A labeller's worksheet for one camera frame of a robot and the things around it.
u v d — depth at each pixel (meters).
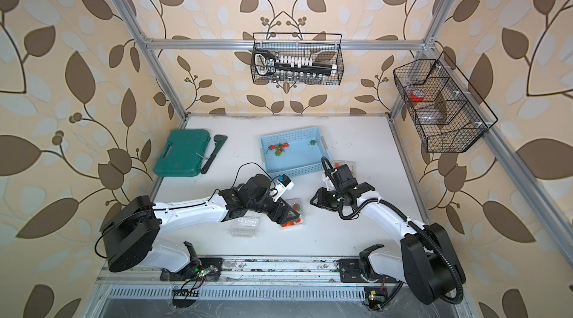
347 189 0.65
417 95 0.81
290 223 0.82
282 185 0.73
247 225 0.85
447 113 0.82
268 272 0.75
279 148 1.06
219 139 1.09
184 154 0.99
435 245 0.40
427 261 0.41
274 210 0.71
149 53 0.94
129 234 0.43
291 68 0.83
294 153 1.06
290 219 0.73
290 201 0.88
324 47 0.91
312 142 1.08
